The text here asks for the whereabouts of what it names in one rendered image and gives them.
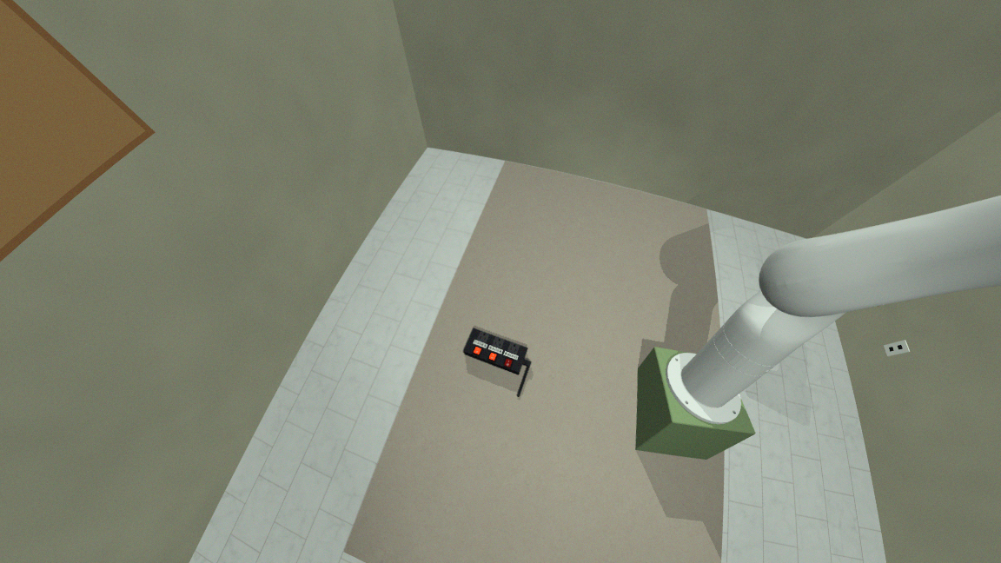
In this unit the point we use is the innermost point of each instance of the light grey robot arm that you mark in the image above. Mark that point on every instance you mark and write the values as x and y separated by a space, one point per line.
943 252

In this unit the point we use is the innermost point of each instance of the black power strip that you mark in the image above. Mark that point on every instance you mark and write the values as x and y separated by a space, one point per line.
497 352

